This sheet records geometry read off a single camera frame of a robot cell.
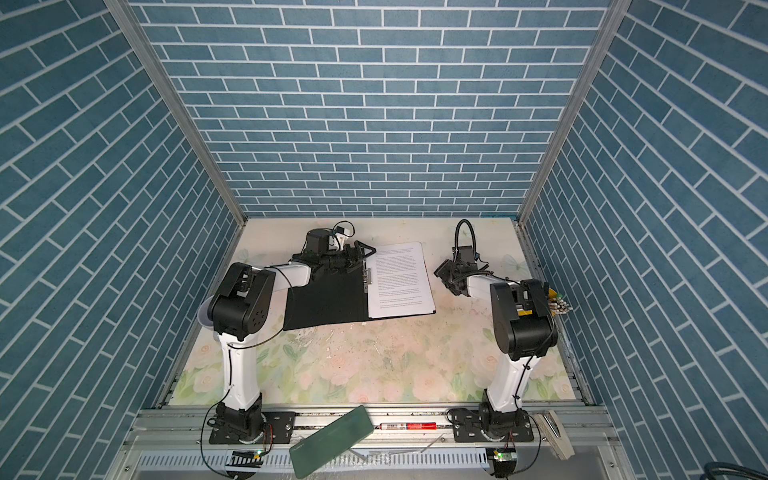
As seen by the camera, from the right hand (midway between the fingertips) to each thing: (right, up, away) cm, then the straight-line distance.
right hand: (439, 270), depth 102 cm
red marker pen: (-11, -37, -28) cm, 48 cm away
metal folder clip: (-25, -2, +1) cm, 25 cm away
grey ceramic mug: (-71, -13, -15) cm, 74 cm away
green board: (-30, -39, -30) cm, 58 cm away
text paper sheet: (-13, -4, 0) cm, 14 cm away
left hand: (-23, +5, -4) cm, 24 cm away
